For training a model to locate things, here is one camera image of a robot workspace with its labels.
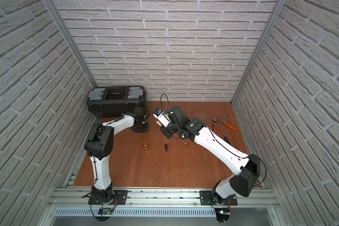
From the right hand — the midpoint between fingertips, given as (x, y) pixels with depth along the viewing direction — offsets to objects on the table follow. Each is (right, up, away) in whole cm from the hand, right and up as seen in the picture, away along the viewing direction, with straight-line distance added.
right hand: (165, 125), depth 74 cm
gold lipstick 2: (+12, -15, +16) cm, 25 cm away
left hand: (-15, -4, +27) cm, 31 cm away
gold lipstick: (-13, -15, +14) cm, 25 cm away
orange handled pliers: (+40, +2, +33) cm, 52 cm away
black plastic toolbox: (-42, +15, +24) cm, 50 cm away
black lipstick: (0, -15, +14) cm, 21 cm away
